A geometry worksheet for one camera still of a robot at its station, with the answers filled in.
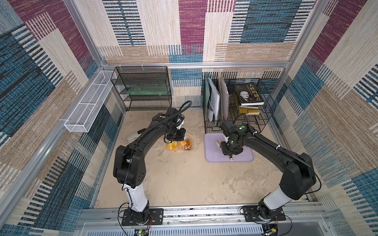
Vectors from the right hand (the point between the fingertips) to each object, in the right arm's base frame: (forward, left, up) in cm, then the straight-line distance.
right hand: (229, 154), depth 83 cm
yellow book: (+24, -14, +10) cm, 30 cm away
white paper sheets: (+29, +7, +17) cm, 34 cm away
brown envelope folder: (+35, -1, +12) cm, 37 cm away
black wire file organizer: (+32, -27, -10) cm, 43 cm away
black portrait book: (+37, -16, +12) cm, 42 cm away
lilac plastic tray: (+6, +7, -11) cm, 15 cm away
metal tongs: (-5, +1, +4) cm, 6 cm away
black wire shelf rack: (+49, +56, +10) cm, 75 cm away
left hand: (+9, +26, +2) cm, 27 cm away
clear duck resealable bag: (+11, +23, -7) cm, 27 cm away
